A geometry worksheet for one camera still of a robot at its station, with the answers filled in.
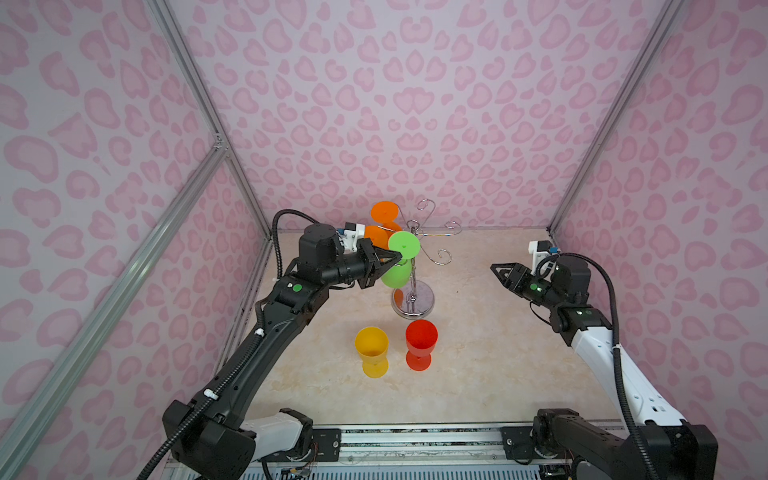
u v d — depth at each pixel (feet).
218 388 1.30
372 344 2.63
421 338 2.46
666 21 2.29
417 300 3.23
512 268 2.32
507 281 2.31
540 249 2.34
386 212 2.63
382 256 2.14
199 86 2.63
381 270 1.98
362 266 1.96
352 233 2.14
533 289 2.19
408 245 2.26
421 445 2.46
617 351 1.60
